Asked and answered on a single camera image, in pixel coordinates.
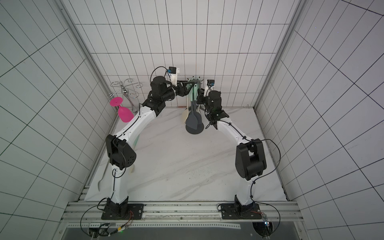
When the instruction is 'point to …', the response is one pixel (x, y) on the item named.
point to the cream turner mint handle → (186, 112)
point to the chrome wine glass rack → (124, 86)
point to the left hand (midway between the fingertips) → (191, 84)
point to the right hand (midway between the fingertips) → (203, 86)
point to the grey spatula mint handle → (192, 119)
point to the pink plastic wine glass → (125, 114)
